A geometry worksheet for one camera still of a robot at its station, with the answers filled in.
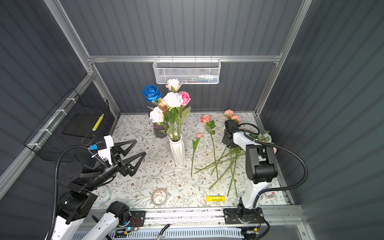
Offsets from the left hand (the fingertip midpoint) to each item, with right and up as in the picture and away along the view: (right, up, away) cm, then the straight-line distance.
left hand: (141, 147), depth 54 cm
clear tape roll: (-2, -32, +24) cm, 40 cm away
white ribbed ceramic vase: (+10, -4, +26) cm, 28 cm away
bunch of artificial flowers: (+67, 0, +45) cm, 80 cm away
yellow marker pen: (-32, +10, +24) cm, 41 cm away
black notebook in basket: (-38, +9, +21) cm, 44 cm away
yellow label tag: (+30, -30, +23) cm, 48 cm away
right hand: (+44, -3, +44) cm, 63 cm away
